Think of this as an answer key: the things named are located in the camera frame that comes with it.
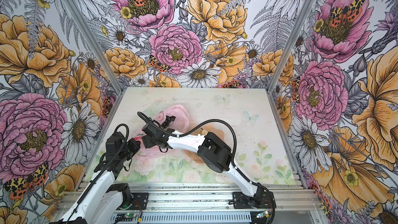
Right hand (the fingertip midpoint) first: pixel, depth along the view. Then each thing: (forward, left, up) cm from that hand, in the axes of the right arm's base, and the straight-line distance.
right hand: (151, 142), depth 89 cm
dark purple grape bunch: (+15, -8, 0) cm, 17 cm away
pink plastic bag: (+16, -15, -6) cm, 23 cm away
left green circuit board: (-34, +7, -5) cm, 35 cm away
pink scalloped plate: (+6, -38, -3) cm, 39 cm away
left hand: (-3, +4, +1) cm, 5 cm away
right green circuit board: (-34, -57, -6) cm, 67 cm away
